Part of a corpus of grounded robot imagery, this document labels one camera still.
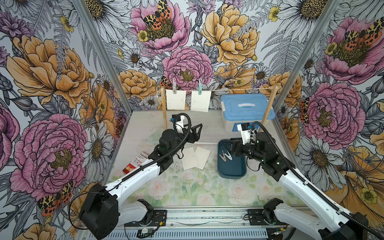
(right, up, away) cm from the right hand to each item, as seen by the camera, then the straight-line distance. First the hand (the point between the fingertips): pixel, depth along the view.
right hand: (226, 145), depth 74 cm
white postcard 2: (-11, -10, +23) cm, 28 cm away
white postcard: (-19, -12, +21) cm, 31 cm away
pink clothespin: (+2, -11, +20) cm, 23 cm away
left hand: (-14, +8, +2) cm, 16 cm away
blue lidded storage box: (+18, +21, +28) cm, 39 cm away
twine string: (+4, +35, +37) cm, 51 cm away
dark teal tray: (+4, -14, +13) cm, 20 cm away
